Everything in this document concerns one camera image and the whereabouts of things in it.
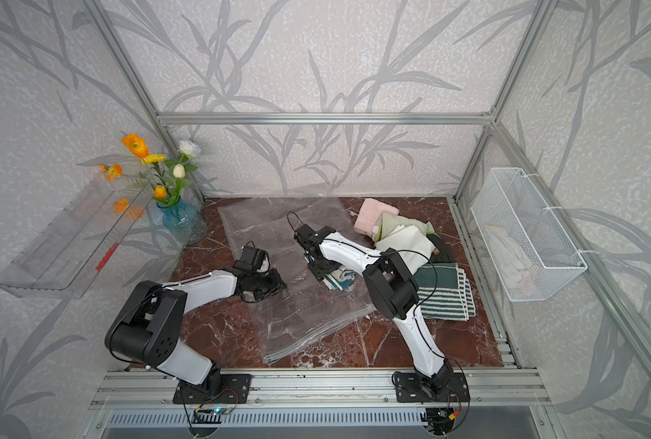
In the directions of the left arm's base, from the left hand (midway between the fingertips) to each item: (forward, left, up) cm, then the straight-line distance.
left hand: (287, 285), depth 92 cm
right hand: (+7, -13, 0) cm, 15 cm away
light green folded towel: (+24, -36, +4) cm, 44 cm away
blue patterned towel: (+1, -18, +2) cm, 19 cm away
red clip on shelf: (-8, +38, +29) cm, 48 cm away
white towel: (+12, -44, +6) cm, 46 cm away
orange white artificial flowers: (+29, +40, +25) cm, 55 cm away
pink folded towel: (+32, -30, +1) cm, 44 cm away
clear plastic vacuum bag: (-9, -6, -1) cm, 11 cm away
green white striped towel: (-3, -52, +3) cm, 53 cm away
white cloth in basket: (-2, -66, +21) cm, 69 cm away
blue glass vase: (+21, +39, +8) cm, 45 cm away
